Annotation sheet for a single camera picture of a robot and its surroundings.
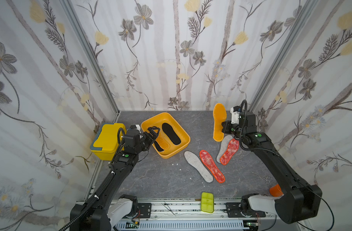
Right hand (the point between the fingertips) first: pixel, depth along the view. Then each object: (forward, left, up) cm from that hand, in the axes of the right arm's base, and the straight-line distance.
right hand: (226, 122), depth 78 cm
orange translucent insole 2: (+5, +3, -1) cm, 6 cm away
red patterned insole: (-11, +7, -27) cm, 30 cm away
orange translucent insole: (0, +37, -27) cm, 45 cm away
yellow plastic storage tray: (+20, +43, -28) cm, 55 cm away
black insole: (-3, +40, -27) cm, 49 cm away
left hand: (-5, +37, -5) cm, 38 cm away
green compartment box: (-36, +9, -25) cm, 45 cm away
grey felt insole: (-13, +15, -27) cm, 33 cm away
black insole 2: (+11, +33, -29) cm, 45 cm away
